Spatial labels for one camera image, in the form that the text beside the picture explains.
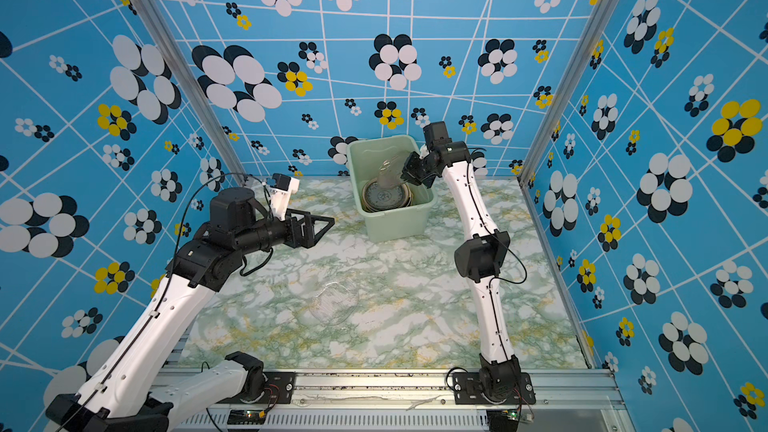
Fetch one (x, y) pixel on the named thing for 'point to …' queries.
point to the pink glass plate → (389, 172)
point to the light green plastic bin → (365, 156)
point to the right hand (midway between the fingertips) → (403, 174)
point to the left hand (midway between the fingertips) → (322, 217)
